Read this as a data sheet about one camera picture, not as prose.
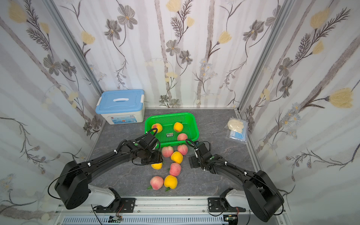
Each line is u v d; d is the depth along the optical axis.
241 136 1.03
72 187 0.41
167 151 0.88
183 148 0.90
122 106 0.99
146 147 0.64
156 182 0.76
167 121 1.08
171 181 0.78
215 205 0.73
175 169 0.81
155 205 0.77
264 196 0.41
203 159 0.67
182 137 0.95
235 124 1.07
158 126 1.00
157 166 0.79
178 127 1.01
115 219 0.71
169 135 1.03
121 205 0.68
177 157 0.86
